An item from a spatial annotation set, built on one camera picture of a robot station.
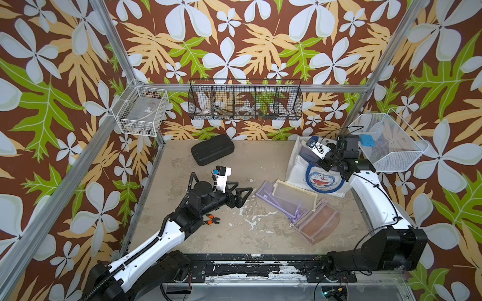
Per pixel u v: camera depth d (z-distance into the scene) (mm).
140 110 863
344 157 602
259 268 756
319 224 861
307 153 884
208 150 1078
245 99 985
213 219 883
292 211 908
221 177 628
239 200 623
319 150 694
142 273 453
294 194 984
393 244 399
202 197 535
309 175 859
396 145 788
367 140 848
